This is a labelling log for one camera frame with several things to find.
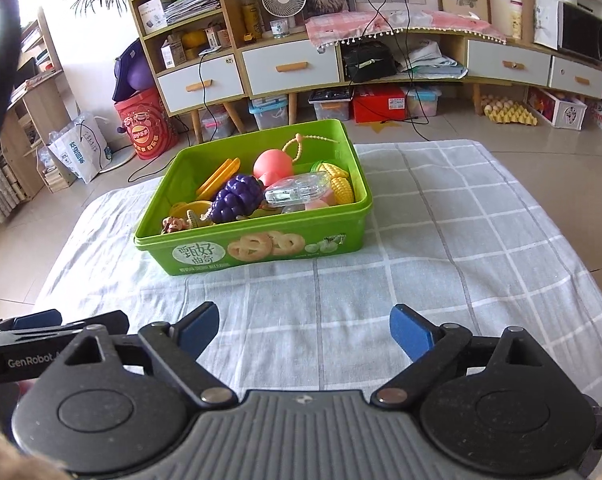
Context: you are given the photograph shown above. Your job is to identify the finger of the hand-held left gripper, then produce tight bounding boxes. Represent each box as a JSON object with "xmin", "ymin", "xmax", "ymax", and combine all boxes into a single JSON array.
[{"xmin": 0, "ymin": 309, "xmax": 63, "ymax": 335}]

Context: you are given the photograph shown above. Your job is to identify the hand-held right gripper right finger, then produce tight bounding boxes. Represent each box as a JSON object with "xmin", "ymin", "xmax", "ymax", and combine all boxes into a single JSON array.
[{"xmin": 371, "ymin": 304, "xmax": 550, "ymax": 408}]

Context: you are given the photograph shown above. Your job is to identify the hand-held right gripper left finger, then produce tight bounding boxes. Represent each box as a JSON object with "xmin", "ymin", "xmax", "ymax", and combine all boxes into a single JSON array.
[{"xmin": 55, "ymin": 301, "xmax": 238, "ymax": 411}]

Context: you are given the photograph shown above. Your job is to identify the green plastic box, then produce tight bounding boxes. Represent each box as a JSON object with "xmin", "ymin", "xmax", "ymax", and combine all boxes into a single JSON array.
[{"xmin": 133, "ymin": 119, "xmax": 374, "ymax": 277}]

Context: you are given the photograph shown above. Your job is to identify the beige antler-shaped toy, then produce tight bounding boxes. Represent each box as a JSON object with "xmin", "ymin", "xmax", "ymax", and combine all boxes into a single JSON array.
[{"xmin": 183, "ymin": 210, "xmax": 217, "ymax": 228}]

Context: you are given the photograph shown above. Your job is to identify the yellow toy fruit piece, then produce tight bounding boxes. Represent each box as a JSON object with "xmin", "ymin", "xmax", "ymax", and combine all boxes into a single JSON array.
[{"xmin": 170, "ymin": 200, "xmax": 214, "ymax": 222}]

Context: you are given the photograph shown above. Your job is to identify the purple toy grapes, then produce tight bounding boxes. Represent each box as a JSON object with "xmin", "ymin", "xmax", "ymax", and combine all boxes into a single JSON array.
[{"xmin": 210, "ymin": 174, "xmax": 264, "ymax": 225}]

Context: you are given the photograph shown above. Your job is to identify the orange toy fruit slice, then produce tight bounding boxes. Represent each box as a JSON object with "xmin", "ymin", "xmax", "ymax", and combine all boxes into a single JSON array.
[{"xmin": 196, "ymin": 158, "xmax": 242, "ymax": 198}]

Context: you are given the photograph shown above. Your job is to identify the yellow toy corn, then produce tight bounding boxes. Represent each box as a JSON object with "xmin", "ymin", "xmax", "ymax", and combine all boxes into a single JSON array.
[{"xmin": 311, "ymin": 160, "xmax": 356, "ymax": 206}]

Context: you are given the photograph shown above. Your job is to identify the clear plastic case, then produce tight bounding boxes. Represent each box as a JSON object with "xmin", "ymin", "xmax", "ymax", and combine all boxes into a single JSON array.
[{"xmin": 264, "ymin": 172, "xmax": 332, "ymax": 207}]

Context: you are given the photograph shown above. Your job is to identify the pink pig toy bead chain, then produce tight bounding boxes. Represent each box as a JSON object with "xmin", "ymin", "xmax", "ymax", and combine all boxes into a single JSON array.
[{"xmin": 252, "ymin": 132, "xmax": 342, "ymax": 186}]

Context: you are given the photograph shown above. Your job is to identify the grey checked blanket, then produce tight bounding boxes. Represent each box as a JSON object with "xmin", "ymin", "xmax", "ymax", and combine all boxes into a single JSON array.
[{"xmin": 31, "ymin": 140, "xmax": 602, "ymax": 411}]

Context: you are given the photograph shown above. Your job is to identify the white paper bag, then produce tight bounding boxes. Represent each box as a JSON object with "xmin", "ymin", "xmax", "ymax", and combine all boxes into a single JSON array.
[{"xmin": 47, "ymin": 111, "xmax": 112, "ymax": 184}]

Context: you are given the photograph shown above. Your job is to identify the clear storage box pink contents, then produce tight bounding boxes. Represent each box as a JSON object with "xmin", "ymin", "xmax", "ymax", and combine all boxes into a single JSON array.
[{"xmin": 201, "ymin": 110, "xmax": 234, "ymax": 141}]

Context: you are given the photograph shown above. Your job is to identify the red round bag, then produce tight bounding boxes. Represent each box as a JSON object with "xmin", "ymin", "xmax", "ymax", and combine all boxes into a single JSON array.
[{"xmin": 113, "ymin": 86, "xmax": 179, "ymax": 161}]

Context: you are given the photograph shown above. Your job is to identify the wooden bookshelf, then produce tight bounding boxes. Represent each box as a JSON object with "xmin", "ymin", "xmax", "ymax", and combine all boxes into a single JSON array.
[{"xmin": 0, "ymin": 7, "xmax": 79, "ymax": 221}]

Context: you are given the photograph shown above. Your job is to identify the clear storage box blue lid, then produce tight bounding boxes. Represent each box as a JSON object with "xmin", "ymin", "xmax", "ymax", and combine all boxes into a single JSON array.
[{"xmin": 248, "ymin": 97, "xmax": 289, "ymax": 131}]

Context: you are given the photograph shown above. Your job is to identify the red cardboard box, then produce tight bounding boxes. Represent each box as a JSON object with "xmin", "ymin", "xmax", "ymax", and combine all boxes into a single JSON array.
[{"xmin": 351, "ymin": 85, "xmax": 408, "ymax": 123}]

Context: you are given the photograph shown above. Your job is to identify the clear storage box black lid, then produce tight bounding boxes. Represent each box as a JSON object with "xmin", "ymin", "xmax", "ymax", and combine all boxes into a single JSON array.
[{"xmin": 308, "ymin": 87, "xmax": 354, "ymax": 122}]

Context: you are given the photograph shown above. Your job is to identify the yellow egg tray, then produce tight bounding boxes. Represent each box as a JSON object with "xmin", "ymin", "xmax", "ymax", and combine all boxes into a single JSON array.
[{"xmin": 481, "ymin": 94, "xmax": 538, "ymax": 126}]

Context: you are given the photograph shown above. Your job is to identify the purple cushion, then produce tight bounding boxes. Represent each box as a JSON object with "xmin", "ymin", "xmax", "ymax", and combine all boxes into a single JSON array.
[{"xmin": 112, "ymin": 37, "xmax": 154, "ymax": 102}]

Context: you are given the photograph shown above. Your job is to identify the white patterned box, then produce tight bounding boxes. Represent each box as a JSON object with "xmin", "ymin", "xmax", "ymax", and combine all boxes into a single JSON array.
[{"xmin": 526, "ymin": 86, "xmax": 588, "ymax": 132}]

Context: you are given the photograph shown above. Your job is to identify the black bag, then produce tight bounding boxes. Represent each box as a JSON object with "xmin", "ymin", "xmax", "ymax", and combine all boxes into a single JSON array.
[{"xmin": 342, "ymin": 41, "xmax": 397, "ymax": 82}]

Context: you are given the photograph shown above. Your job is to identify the folded clothes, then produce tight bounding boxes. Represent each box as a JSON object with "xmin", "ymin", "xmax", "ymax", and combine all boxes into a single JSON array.
[{"xmin": 406, "ymin": 40, "xmax": 468, "ymax": 80}]

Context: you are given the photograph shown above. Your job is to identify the small white carton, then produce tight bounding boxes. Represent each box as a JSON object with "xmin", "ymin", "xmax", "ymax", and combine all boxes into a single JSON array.
[{"xmin": 160, "ymin": 40, "xmax": 187, "ymax": 68}]

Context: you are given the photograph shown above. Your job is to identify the wooden curved sideboard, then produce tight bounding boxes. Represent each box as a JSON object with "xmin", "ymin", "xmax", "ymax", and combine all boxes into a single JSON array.
[{"xmin": 338, "ymin": 27, "xmax": 602, "ymax": 111}]

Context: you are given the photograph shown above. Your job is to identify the wooden shelf cabinet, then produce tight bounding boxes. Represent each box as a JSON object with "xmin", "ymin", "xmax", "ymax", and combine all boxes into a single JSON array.
[{"xmin": 128, "ymin": 0, "xmax": 344, "ymax": 133}]

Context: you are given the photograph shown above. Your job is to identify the yellow canister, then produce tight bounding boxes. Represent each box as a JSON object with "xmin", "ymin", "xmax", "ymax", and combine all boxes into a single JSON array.
[{"xmin": 241, "ymin": 2, "xmax": 263, "ymax": 41}]

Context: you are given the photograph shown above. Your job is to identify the pink tasselled cloth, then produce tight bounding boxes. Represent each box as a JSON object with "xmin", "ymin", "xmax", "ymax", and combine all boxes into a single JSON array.
[{"xmin": 305, "ymin": 9, "xmax": 508, "ymax": 53}]

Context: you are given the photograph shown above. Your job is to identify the white product box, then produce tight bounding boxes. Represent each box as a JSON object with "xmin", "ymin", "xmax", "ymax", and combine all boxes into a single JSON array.
[{"xmin": 138, "ymin": 0, "xmax": 169, "ymax": 31}]

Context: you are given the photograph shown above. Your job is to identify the stack of papers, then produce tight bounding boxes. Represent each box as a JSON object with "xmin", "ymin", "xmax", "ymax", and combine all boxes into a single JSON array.
[{"xmin": 163, "ymin": 0, "xmax": 222, "ymax": 25}]

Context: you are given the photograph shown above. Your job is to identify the black microwave oven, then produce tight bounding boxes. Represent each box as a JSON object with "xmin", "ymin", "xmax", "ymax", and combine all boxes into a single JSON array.
[{"xmin": 557, "ymin": 1, "xmax": 602, "ymax": 67}]

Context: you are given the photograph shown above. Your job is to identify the black power cable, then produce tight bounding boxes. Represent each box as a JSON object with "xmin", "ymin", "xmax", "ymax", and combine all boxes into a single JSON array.
[
  {"xmin": 127, "ymin": 50, "xmax": 242, "ymax": 183},
  {"xmin": 356, "ymin": 0, "xmax": 432, "ymax": 143}
]

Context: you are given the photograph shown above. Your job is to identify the white drawer wooden handle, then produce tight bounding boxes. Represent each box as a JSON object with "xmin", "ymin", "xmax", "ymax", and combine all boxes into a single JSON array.
[
  {"xmin": 156, "ymin": 55, "xmax": 246, "ymax": 113},
  {"xmin": 548, "ymin": 55, "xmax": 602, "ymax": 100},
  {"xmin": 466, "ymin": 39, "xmax": 552, "ymax": 87},
  {"xmin": 241, "ymin": 39, "xmax": 342, "ymax": 97}
]

